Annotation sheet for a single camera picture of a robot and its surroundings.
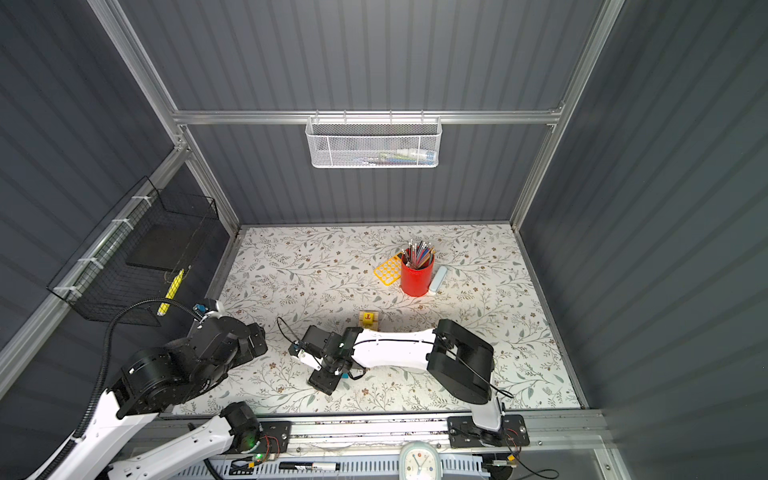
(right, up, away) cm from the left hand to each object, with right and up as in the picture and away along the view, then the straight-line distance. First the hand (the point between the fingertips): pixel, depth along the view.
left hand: (250, 339), depth 66 cm
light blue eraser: (+48, +11, +35) cm, 60 cm away
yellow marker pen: (-19, +7, 0) cm, 20 cm away
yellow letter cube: (+25, -1, +23) cm, 33 cm away
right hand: (+13, -15, +13) cm, 24 cm away
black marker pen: (+17, -31, +3) cm, 35 cm away
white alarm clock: (+38, -29, +2) cm, 48 cm away
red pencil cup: (+40, +10, +31) cm, 51 cm away
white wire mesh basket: (+25, +61, +46) cm, 80 cm away
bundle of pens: (+41, +18, +30) cm, 54 cm away
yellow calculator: (+31, +13, +39) cm, 52 cm away
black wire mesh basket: (-32, +15, +6) cm, 36 cm away
